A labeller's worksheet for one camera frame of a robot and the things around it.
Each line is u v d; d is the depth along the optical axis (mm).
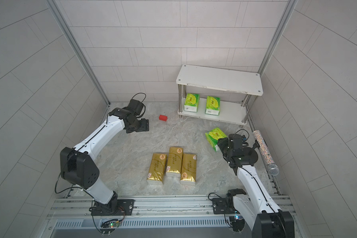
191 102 1007
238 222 688
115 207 656
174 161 800
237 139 619
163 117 1078
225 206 708
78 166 428
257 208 417
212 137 846
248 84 825
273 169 644
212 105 991
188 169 769
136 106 655
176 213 705
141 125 741
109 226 656
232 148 618
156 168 770
